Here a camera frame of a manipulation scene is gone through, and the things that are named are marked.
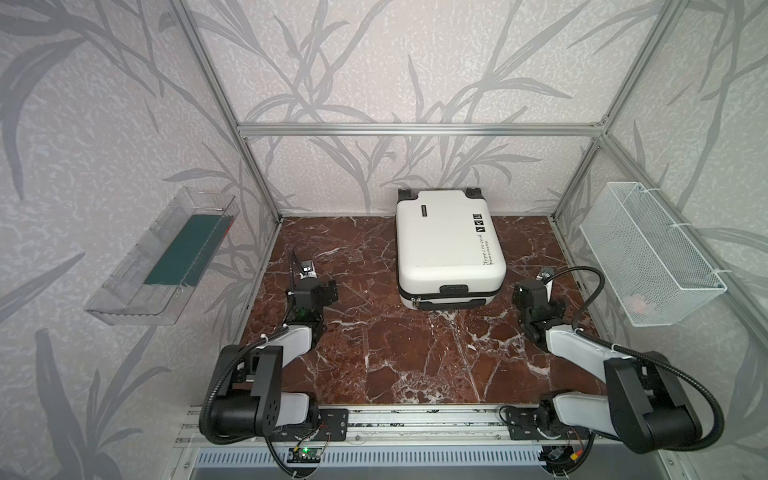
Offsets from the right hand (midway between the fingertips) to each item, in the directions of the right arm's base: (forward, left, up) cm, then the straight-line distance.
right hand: (541, 284), depth 90 cm
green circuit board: (-42, +66, -9) cm, 79 cm away
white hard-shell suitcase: (+3, +29, +12) cm, 32 cm away
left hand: (+4, +69, +2) cm, 69 cm away
